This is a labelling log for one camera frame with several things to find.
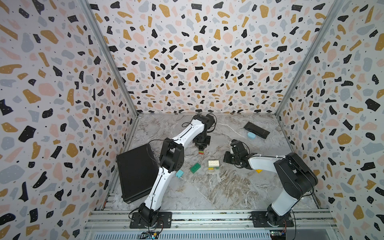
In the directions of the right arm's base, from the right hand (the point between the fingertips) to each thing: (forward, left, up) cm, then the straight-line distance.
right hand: (224, 156), depth 96 cm
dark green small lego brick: (-7, +5, -1) cm, 9 cm away
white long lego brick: (-8, +7, +5) cm, 11 cm away
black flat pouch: (+23, -26, -1) cm, 35 cm away
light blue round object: (+18, -21, 0) cm, 27 cm away
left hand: (+4, +12, +5) cm, 13 cm away
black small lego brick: (+3, +15, +5) cm, 16 cm away
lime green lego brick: (+2, +15, +2) cm, 15 cm away
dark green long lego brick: (-8, +18, 0) cm, 20 cm away
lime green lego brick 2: (-8, +8, -1) cm, 12 cm away
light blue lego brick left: (-12, +27, 0) cm, 30 cm away
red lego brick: (+3, +15, -1) cm, 15 cm away
